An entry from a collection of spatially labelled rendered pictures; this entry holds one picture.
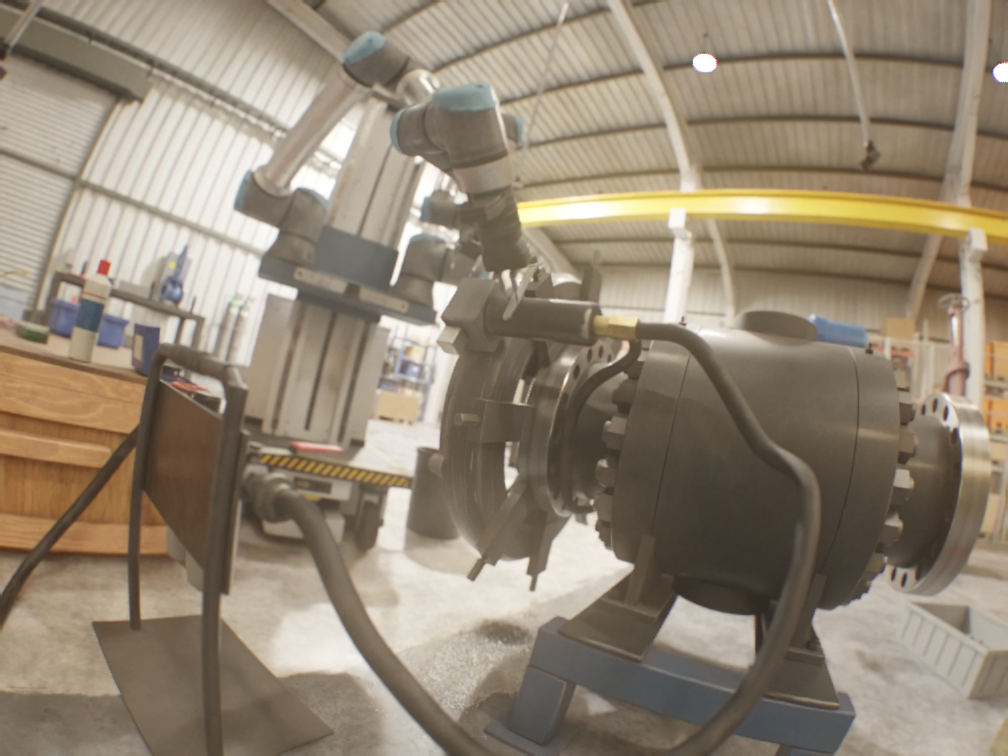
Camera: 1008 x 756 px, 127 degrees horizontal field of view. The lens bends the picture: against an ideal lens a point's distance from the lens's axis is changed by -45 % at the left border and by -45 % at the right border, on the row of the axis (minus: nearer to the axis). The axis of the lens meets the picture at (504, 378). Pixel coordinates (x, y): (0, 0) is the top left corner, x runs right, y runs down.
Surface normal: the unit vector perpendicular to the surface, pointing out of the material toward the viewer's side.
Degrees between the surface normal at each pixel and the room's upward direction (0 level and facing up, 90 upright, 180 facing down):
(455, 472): 111
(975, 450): 66
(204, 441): 90
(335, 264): 90
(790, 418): 74
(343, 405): 90
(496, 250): 134
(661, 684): 90
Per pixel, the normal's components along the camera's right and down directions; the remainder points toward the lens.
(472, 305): -0.37, -0.55
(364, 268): 0.52, 0.05
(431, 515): -0.05, -0.04
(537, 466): -0.54, 0.27
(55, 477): 0.84, 0.14
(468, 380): -0.48, -0.29
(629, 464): -0.52, -0.01
